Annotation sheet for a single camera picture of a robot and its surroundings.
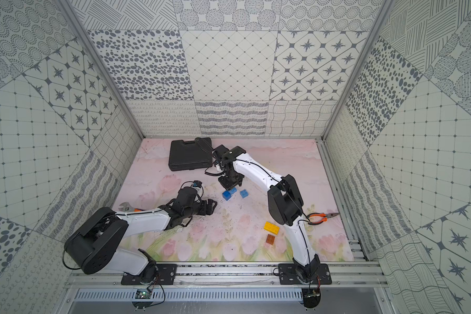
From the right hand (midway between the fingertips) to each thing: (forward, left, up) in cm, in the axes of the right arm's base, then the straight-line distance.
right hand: (232, 187), depth 89 cm
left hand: (-6, +8, -5) cm, 11 cm away
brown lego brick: (-20, -17, -8) cm, 28 cm away
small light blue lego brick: (+1, -5, -8) cm, 9 cm away
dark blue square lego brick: (0, +3, -6) cm, 7 cm away
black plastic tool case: (+24, +29, -6) cm, 38 cm away
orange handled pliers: (-9, -43, -9) cm, 45 cm away
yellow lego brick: (-15, -17, -9) cm, 25 cm away
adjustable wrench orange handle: (-6, +52, -8) cm, 53 cm away
